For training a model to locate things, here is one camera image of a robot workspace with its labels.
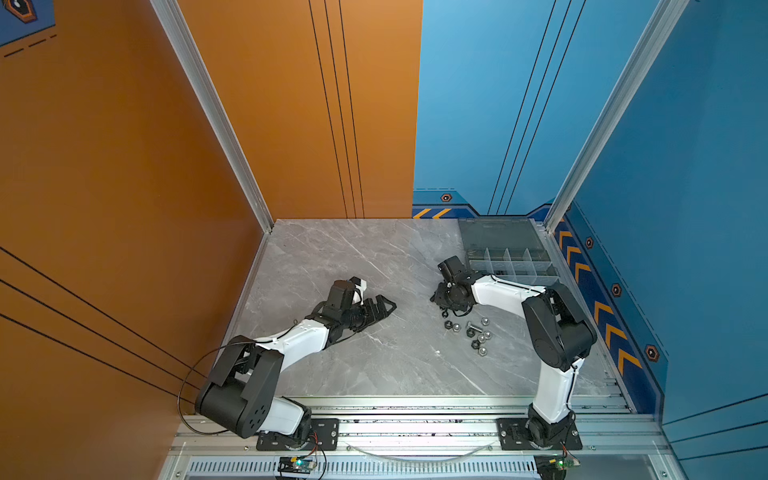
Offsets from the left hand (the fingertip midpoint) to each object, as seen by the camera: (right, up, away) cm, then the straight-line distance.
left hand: (388, 309), depth 88 cm
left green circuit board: (-22, -34, -17) cm, 44 cm away
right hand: (+16, +1, +10) cm, 19 cm away
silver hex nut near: (+28, -12, -1) cm, 30 cm away
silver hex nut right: (+30, -5, +5) cm, 31 cm away
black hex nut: (+18, -6, +4) cm, 20 cm away
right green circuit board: (+39, -34, -18) cm, 55 cm away
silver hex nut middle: (+21, -6, +4) cm, 22 cm away
